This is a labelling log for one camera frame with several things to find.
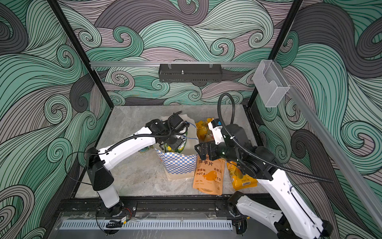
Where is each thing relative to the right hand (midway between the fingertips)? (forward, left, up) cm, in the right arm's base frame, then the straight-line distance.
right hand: (204, 145), depth 61 cm
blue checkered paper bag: (-3, +10, -14) cm, 17 cm away
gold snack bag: (+23, -3, -26) cm, 35 cm away
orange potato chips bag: (-3, -5, -29) cm, 29 cm away
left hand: (+11, +13, -14) cm, 22 cm away
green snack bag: (+6, +12, -14) cm, 19 cm away
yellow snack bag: (-6, -20, -26) cm, 33 cm away
